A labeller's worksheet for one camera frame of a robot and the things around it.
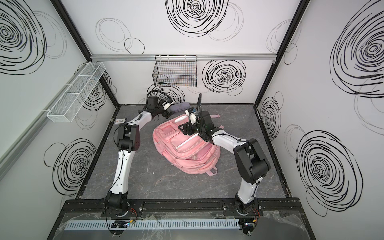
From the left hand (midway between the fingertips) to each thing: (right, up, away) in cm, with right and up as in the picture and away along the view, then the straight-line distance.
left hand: (171, 104), depth 112 cm
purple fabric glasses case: (+6, -1, +3) cm, 6 cm away
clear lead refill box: (-38, -12, -4) cm, 40 cm away
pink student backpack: (+15, -29, -34) cm, 47 cm away
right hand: (+10, -15, -26) cm, 31 cm away
